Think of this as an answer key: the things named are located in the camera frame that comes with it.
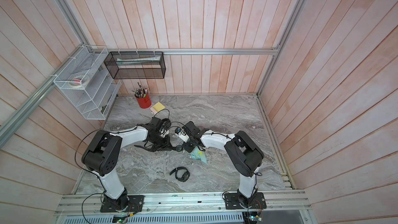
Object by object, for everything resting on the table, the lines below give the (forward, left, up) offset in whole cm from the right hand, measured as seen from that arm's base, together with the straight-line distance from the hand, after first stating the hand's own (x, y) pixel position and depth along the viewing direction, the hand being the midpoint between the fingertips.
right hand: (186, 143), depth 94 cm
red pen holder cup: (+30, +32, +4) cm, 44 cm away
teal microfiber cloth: (-8, -7, +3) cm, 11 cm away
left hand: (-5, +8, 0) cm, 10 cm away
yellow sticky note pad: (+30, +23, -1) cm, 37 cm away
